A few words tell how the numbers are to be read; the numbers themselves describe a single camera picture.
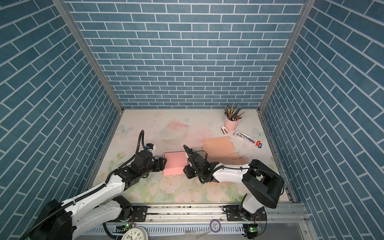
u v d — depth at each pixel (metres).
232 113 1.04
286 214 0.75
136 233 0.66
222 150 0.99
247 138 1.02
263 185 0.44
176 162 0.90
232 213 0.74
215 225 0.71
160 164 0.76
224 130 1.05
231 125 1.04
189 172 0.77
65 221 0.39
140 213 0.75
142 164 0.64
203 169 0.66
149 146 0.75
